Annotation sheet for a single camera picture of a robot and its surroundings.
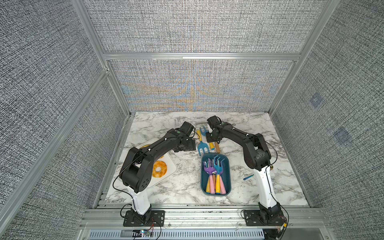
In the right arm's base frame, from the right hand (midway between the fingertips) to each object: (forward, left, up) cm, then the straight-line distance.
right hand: (209, 134), depth 104 cm
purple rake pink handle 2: (-38, -4, +4) cm, 38 cm away
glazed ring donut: (-23, +29, 0) cm, 37 cm away
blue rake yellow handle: (-25, -3, +1) cm, 26 cm away
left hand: (-13, +13, +6) cm, 19 cm away
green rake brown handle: (-9, -5, -2) cm, 11 cm away
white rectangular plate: (-22, +25, -2) cm, 33 cm away
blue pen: (-30, -20, 0) cm, 36 cm away
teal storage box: (-29, -8, 0) cm, 30 cm away
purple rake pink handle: (-27, +1, +2) cm, 27 cm away
